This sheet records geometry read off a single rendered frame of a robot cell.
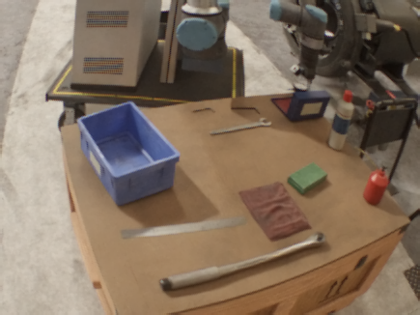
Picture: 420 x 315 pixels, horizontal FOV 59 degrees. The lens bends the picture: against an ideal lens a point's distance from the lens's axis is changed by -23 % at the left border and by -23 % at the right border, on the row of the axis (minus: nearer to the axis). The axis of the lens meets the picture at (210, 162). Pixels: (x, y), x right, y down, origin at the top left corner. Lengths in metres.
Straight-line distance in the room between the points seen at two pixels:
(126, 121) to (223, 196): 0.39
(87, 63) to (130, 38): 0.24
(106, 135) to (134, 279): 0.55
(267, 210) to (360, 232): 0.31
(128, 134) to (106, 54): 0.58
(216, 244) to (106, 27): 1.08
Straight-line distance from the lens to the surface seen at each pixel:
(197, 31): 1.60
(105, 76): 2.00
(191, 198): 1.29
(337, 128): 1.56
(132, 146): 1.44
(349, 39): 2.33
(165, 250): 1.15
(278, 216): 1.26
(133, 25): 1.87
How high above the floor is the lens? 1.35
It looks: 39 degrees down
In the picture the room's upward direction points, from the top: 9 degrees clockwise
